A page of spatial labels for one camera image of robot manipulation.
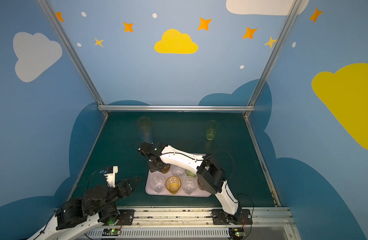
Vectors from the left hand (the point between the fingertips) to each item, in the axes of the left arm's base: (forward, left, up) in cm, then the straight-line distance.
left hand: (137, 182), depth 70 cm
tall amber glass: (+42, +5, -3) cm, 42 cm away
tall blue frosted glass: (+37, +5, -10) cm, 38 cm away
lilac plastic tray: (0, -30, -15) cm, 34 cm away
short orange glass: (+4, -16, -14) cm, 22 cm away
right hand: (+12, -7, -8) cm, 16 cm away
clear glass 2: (+13, -18, -15) cm, 27 cm away
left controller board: (-19, +12, -16) cm, 27 cm away
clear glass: (+4, -7, -15) cm, 17 cm away
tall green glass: (+43, -42, -10) cm, 61 cm away
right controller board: (-18, -48, -17) cm, 54 cm away
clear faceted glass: (+5, -25, -16) cm, 30 cm away
